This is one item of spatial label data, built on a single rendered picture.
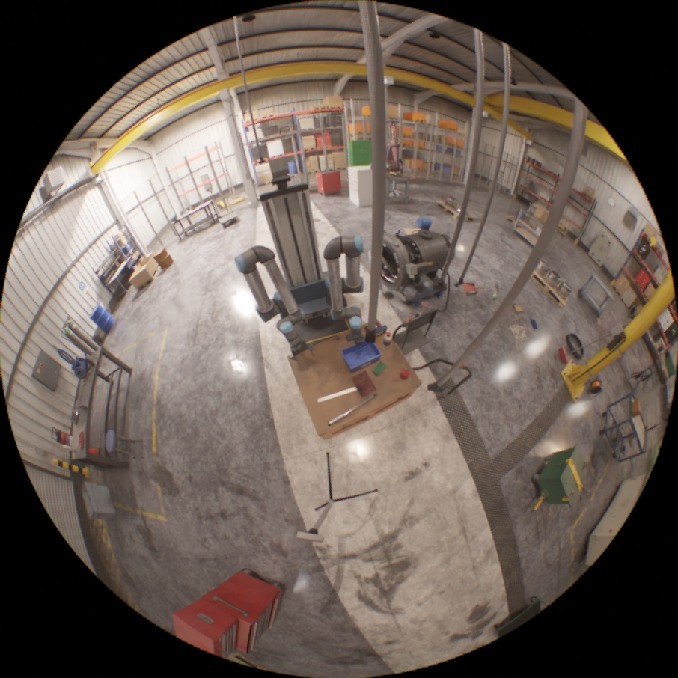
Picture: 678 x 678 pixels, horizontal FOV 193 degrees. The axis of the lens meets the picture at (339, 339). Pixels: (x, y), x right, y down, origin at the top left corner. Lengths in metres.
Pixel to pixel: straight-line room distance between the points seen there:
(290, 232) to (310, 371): 1.20
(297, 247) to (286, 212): 0.33
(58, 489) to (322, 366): 7.23
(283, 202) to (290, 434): 2.11
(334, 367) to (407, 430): 1.01
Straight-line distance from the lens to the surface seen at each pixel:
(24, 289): 8.04
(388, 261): 2.51
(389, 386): 1.74
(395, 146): 6.55
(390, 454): 2.12
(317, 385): 1.75
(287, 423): 2.23
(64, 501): 7.29
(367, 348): 1.87
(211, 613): 2.18
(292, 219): 1.63
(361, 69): 10.21
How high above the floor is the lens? 2.09
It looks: 57 degrees down
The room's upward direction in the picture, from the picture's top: 8 degrees counter-clockwise
